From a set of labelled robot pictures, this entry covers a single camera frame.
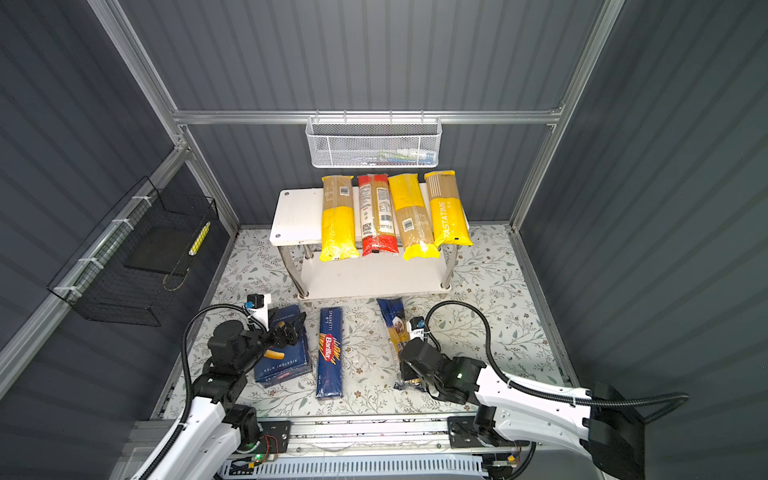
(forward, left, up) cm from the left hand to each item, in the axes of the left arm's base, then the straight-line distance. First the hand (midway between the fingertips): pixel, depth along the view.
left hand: (290, 312), depth 80 cm
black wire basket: (+9, +34, +15) cm, 38 cm away
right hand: (-11, -30, -8) cm, 33 cm away
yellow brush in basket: (+16, +24, +13) cm, 32 cm away
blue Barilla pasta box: (-10, -1, -8) cm, 13 cm away
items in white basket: (+42, -33, +20) cm, 57 cm away
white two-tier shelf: (+12, -4, +19) cm, 23 cm away
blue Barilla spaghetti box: (-8, -10, -11) cm, 16 cm away
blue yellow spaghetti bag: (+2, -28, -5) cm, 28 cm away
